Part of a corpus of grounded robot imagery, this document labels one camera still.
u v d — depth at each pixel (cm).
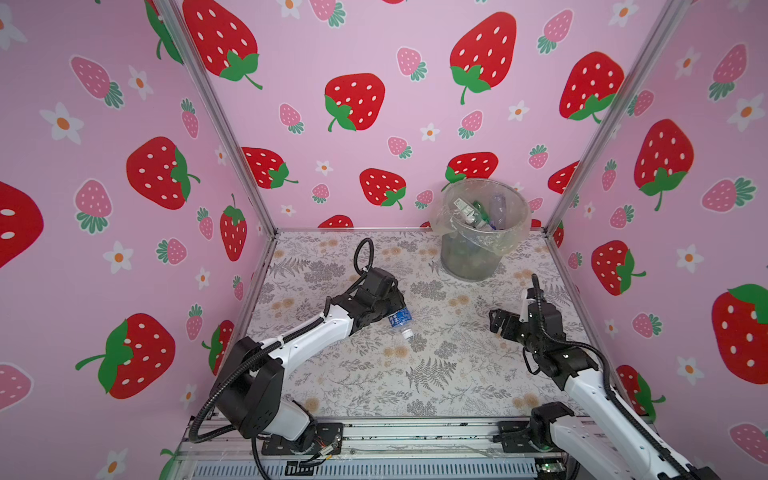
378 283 65
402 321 81
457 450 73
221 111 86
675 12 68
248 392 42
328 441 72
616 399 49
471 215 95
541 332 60
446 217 97
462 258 98
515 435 73
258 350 45
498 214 100
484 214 101
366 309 62
